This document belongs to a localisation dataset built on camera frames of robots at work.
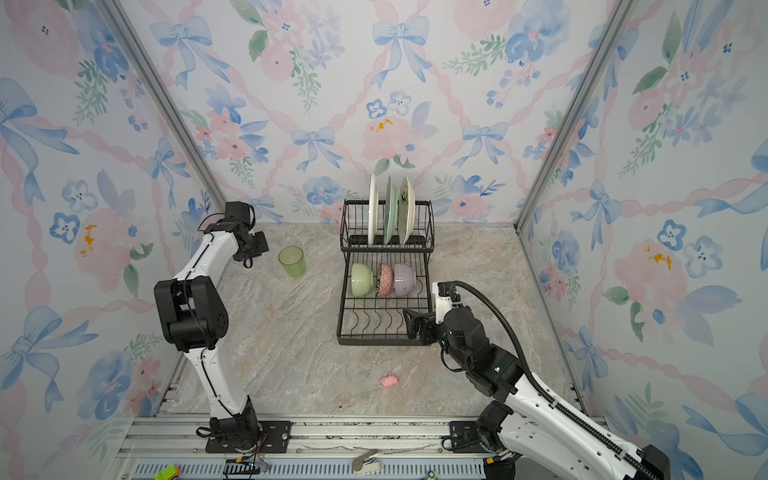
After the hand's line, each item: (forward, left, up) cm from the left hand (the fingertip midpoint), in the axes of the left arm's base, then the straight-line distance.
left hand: (259, 245), depth 97 cm
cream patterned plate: (-8, -46, +22) cm, 52 cm away
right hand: (-27, -50, +8) cm, 57 cm away
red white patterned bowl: (-12, -41, -3) cm, 43 cm away
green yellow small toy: (-60, +7, -11) cm, 61 cm away
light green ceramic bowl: (-12, -34, -3) cm, 36 cm away
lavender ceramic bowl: (-12, -47, -2) cm, 49 cm away
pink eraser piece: (-39, -43, -11) cm, 59 cm away
